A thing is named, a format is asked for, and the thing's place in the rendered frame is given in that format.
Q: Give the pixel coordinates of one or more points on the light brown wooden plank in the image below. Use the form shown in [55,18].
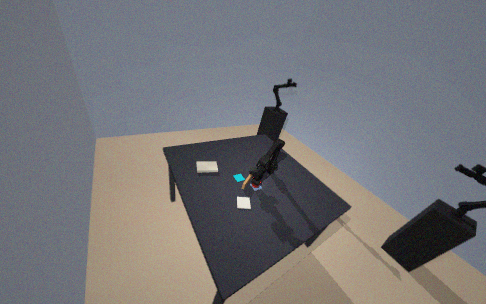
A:
[246,181]

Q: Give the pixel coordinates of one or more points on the cream flat bar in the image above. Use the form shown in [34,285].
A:
[204,167]

